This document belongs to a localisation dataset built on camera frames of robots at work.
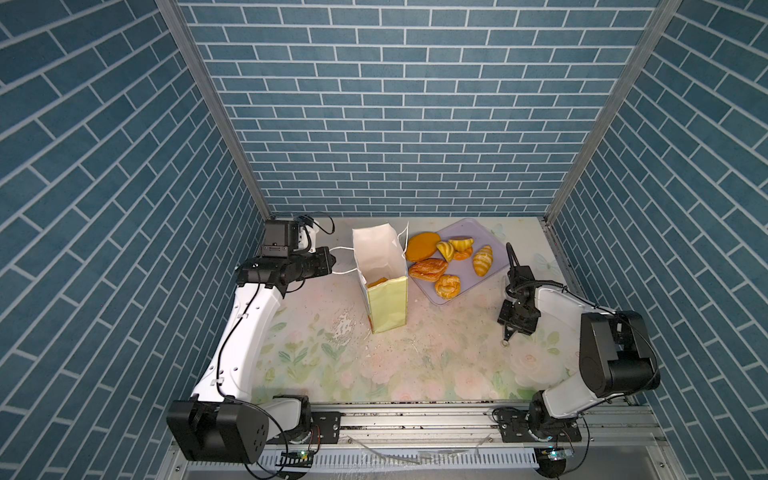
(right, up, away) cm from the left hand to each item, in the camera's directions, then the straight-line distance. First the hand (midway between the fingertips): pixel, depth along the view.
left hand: (335, 257), depth 76 cm
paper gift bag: (+11, -5, +24) cm, 27 cm away
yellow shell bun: (+33, +2, +25) cm, 41 cm away
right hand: (+50, -21, +16) cm, 57 cm away
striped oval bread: (+46, -2, +28) cm, 54 cm away
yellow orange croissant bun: (+39, +2, +29) cm, 49 cm away
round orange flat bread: (+25, +3, +31) cm, 40 cm away
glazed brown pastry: (+26, -5, +24) cm, 36 cm away
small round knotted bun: (+32, -10, +20) cm, 40 cm away
